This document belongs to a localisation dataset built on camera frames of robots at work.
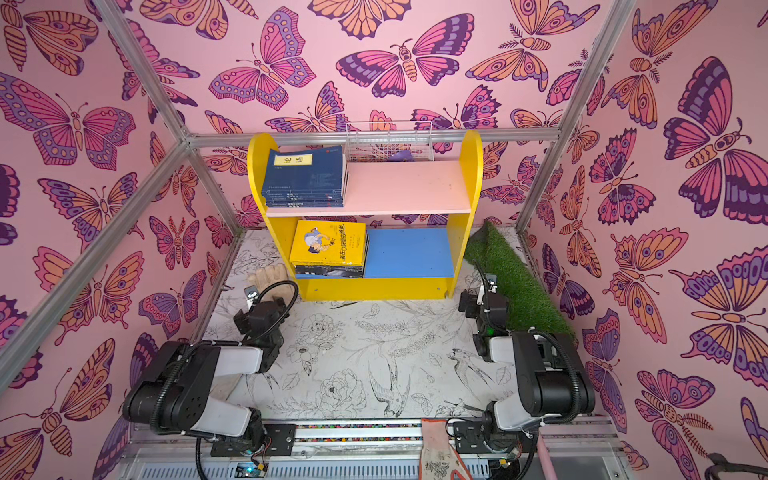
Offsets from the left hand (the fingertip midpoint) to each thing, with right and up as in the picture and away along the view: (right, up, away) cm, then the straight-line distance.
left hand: (261, 300), depth 91 cm
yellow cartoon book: (+22, +17, -4) cm, 29 cm away
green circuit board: (+6, -39, -19) cm, 43 cm away
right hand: (+69, +3, +2) cm, 69 cm away
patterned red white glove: (+51, -35, -21) cm, 65 cm away
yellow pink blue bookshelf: (+44, +21, +7) cm, 49 cm away
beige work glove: (-5, +6, +15) cm, 17 cm away
